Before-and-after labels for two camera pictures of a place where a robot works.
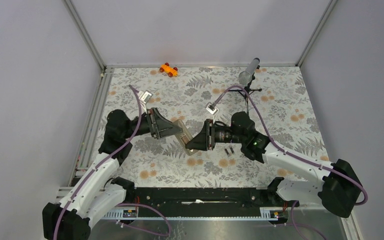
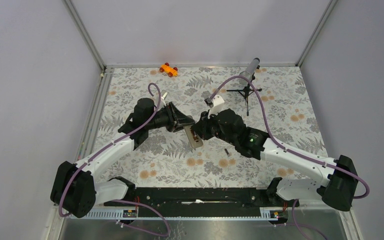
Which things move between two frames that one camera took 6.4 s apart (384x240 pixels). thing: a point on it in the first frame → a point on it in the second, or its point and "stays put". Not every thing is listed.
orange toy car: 170,71 stays put
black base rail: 165,202 stays put
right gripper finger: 201,142 → 198,127
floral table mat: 275,96 stays put
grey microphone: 245,77 stays put
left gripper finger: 165,127 → 181,119
